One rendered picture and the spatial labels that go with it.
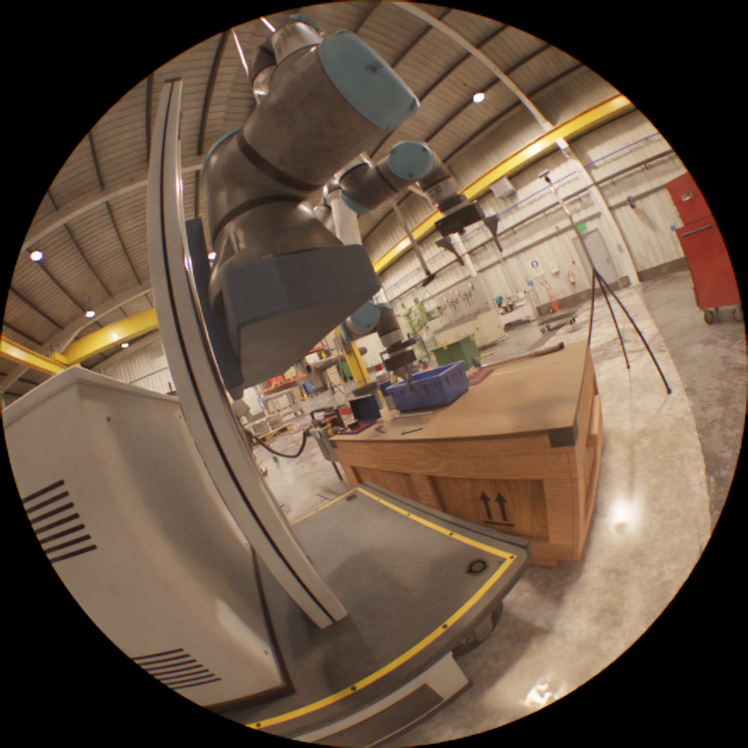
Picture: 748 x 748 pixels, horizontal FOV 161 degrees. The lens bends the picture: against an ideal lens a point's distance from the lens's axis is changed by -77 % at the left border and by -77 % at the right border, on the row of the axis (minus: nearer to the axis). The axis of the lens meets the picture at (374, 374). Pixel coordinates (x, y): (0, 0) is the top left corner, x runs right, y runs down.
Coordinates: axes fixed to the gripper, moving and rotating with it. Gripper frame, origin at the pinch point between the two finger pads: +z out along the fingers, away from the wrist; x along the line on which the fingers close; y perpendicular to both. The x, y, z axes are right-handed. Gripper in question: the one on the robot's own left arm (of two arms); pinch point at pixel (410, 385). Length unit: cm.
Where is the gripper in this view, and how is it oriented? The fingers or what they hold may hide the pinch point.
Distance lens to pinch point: 104.0
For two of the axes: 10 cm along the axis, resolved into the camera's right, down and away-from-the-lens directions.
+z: 3.7, 9.3, 0.5
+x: -7.1, 3.2, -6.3
